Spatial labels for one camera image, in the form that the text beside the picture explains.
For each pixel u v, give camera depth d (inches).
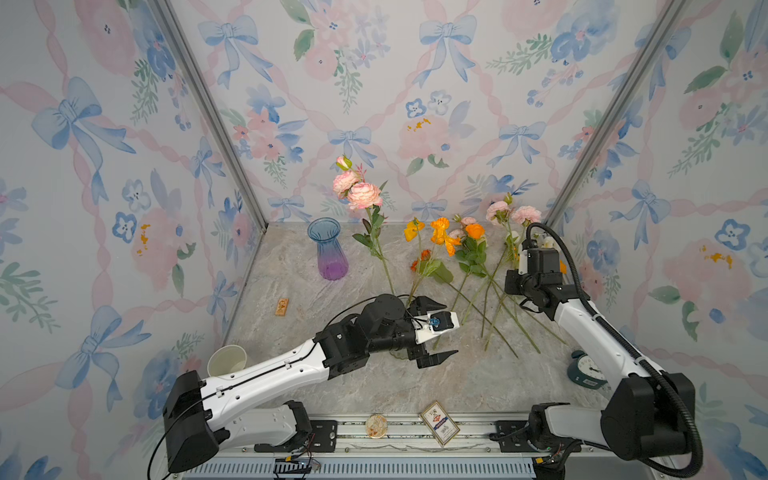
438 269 27.7
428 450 28.5
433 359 22.9
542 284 25.2
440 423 29.5
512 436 28.7
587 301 21.6
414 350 23.2
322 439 29.0
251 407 16.9
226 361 30.9
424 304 24.2
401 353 22.7
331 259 38.4
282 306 38.1
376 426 29.9
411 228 33.7
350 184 25.6
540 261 25.7
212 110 33.8
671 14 27.1
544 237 46.9
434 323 20.7
